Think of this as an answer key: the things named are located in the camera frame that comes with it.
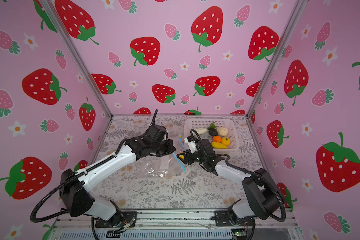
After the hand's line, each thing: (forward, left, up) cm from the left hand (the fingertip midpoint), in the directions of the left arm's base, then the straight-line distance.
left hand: (178, 148), depth 77 cm
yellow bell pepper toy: (+16, -31, -15) cm, 38 cm away
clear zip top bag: (-2, +6, -16) cm, 17 cm away
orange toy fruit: (+18, -25, -15) cm, 34 cm away
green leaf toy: (+28, -23, -12) cm, 38 cm away
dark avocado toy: (+24, -23, -15) cm, 37 cm away
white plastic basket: (+28, -36, -12) cm, 47 cm away
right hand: (+1, 0, -8) cm, 8 cm away
